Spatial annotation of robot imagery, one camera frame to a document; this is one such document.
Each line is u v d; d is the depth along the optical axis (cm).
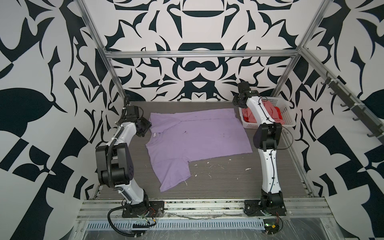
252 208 74
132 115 73
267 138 65
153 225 70
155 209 74
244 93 78
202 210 75
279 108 110
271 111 103
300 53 89
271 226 71
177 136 99
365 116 55
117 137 52
